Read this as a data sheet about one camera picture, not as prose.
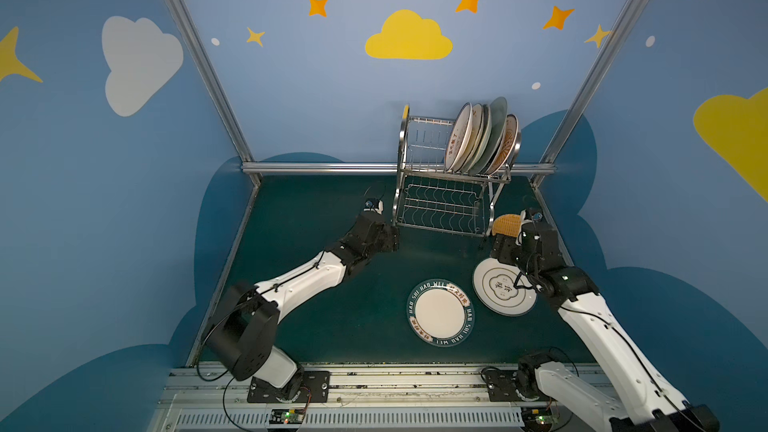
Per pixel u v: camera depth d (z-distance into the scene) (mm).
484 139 735
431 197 1107
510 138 783
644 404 392
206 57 860
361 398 733
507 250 711
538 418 708
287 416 705
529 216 685
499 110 765
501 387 749
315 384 753
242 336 425
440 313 865
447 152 928
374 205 759
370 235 641
